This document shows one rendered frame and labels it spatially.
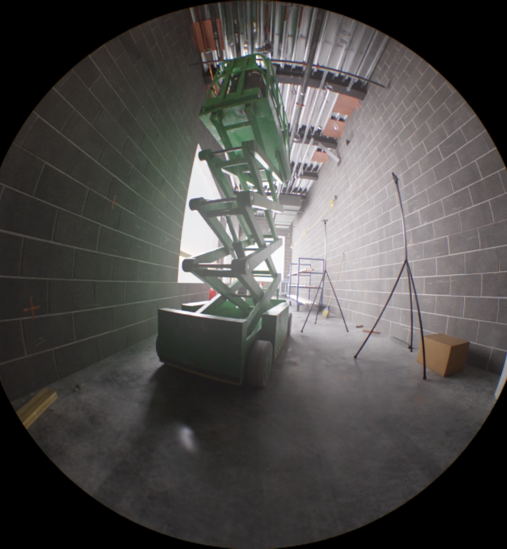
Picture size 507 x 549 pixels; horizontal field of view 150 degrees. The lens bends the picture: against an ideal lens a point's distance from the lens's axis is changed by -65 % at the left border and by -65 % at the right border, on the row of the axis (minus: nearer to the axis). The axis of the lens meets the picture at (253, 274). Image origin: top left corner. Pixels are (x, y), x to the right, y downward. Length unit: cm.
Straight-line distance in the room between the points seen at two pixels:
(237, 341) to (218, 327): 13
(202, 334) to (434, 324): 226
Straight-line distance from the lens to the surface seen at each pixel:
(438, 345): 184
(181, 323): 119
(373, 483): 85
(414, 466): 96
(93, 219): 152
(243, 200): 129
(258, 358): 112
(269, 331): 138
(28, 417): 112
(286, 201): 727
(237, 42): 347
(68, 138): 146
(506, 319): 202
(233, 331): 102
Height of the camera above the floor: 66
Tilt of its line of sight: 3 degrees up
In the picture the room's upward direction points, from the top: 3 degrees clockwise
